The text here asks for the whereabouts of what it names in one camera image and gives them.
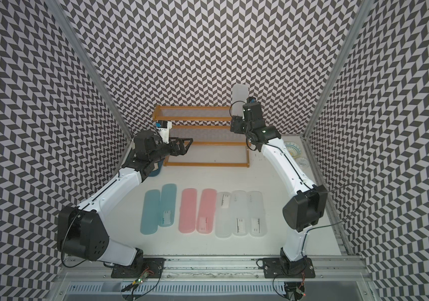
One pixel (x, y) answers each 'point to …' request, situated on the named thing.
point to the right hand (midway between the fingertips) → (241, 124)
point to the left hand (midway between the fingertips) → (186, 140)
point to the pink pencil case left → (188, 211)
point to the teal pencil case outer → (150, 212)
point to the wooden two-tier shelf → (214, 144)
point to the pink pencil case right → (207, 212)
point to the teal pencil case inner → (167, 207)
